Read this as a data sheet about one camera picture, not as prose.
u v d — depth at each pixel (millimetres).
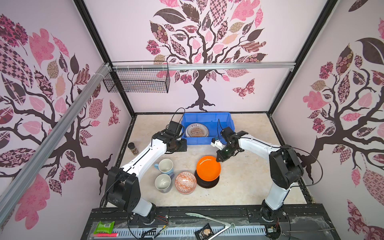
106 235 678
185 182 813
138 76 945
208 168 893
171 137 595
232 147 709
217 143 847
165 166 874
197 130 1069
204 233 683
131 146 893
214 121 1162
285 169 479
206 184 833
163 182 832
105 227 695
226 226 697
